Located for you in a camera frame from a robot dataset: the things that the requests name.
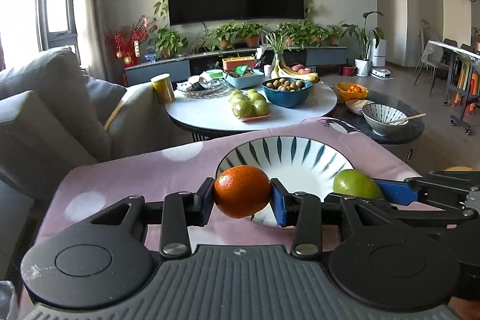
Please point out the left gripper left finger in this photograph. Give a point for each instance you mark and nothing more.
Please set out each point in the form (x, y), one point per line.
(174, 214)

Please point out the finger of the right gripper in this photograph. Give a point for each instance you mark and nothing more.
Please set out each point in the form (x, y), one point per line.
(410, 190)
(412, 215)

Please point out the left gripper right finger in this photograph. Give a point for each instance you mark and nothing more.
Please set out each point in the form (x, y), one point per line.
(305, 212)

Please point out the green apple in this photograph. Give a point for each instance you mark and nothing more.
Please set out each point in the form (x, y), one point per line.
(355, 183)

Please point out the dark orange tangerine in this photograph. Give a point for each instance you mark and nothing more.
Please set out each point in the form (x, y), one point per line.
(242, 191)

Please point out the striped white ceramic bowl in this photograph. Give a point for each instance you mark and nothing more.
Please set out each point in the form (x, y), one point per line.
(301, 164)

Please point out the small striped bowl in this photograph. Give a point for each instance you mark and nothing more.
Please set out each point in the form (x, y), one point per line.
(384, 120)

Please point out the white round coffee table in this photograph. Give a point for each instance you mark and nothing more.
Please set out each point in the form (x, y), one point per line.
(213, 117)

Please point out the pink dotted tablecloth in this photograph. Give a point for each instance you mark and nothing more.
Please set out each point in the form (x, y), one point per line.
(88, 189)

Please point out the yellow bowl of tangerines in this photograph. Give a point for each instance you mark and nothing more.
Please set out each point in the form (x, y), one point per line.
(347, 91)

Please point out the blue bowl of nuts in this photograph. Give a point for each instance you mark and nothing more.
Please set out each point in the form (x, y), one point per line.
(287, 92)

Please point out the pile of green apples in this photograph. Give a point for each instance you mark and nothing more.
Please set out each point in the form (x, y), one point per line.
(248, 105)

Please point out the gold tin can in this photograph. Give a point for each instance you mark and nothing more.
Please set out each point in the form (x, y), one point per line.
(163, 88)

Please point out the dark tv cabinet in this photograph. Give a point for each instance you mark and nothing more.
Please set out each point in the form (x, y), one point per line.
(183, 67)

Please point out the banana bunch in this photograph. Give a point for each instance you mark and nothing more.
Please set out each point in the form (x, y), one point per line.
(280, 70)

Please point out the light blue snack tray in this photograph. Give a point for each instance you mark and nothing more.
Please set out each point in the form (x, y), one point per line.
(251, 79)

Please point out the tall plant white pot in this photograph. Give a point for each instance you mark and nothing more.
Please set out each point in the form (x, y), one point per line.
(365, 39)

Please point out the grey sofa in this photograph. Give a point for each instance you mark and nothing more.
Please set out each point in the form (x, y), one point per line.
(54, 118)

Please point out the red flower decoration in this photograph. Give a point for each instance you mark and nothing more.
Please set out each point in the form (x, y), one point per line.
(125, 44)

